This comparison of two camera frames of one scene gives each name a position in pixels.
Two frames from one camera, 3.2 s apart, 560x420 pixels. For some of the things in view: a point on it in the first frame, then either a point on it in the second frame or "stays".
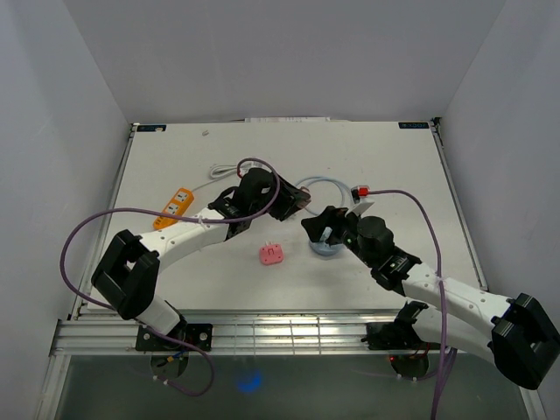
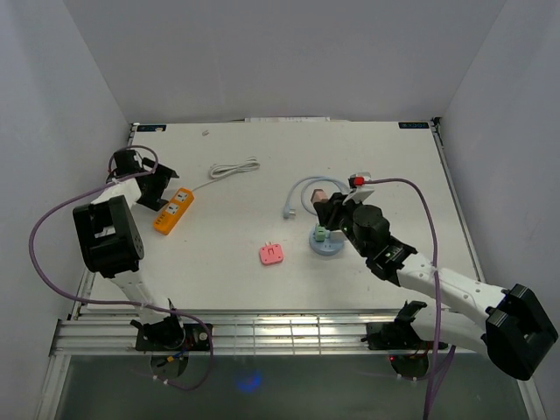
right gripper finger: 336,237 to 341,217
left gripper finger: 301,195 to 166,172
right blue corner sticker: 414,125 stays
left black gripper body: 258,207 to 155,184
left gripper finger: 283,209 to 153,203
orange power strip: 178,205 stays
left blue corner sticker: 150,128 stays
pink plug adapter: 271,254 stays
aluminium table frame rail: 234,332 stays
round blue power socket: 324,248 stays
